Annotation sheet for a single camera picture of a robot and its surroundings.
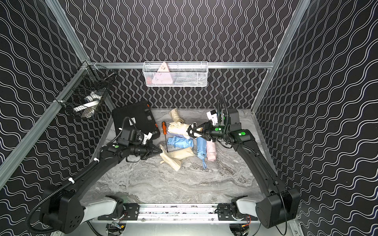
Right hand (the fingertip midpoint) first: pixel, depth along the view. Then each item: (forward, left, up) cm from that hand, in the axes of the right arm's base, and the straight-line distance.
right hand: (194, 130), depth 70 cm
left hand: (-5, +16, -11) cm, 20 cm away
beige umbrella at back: (+36, +15, -25) cm, 46 cm away
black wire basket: (+29, +69, -3) cm, 75 cm away
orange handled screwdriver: (+20, +20, -28) cm, 40 cm away
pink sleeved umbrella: (+4, -11, -26) cm, 29 cm away
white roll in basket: (+10, +53, +5) cm, 54 cm away
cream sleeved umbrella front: (+3, +7, -27) cm, 29 cm away
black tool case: (+35, +46, -28) cm, 64 cm away
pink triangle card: (+37, +19, +6) cm, 42 cm away
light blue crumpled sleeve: (+10, +8, -26) cm, 29 cm away
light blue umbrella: (+4, -5, -26) cm, 26 cm away
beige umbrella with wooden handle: (+2, +7, -2) cm, 7 cm away
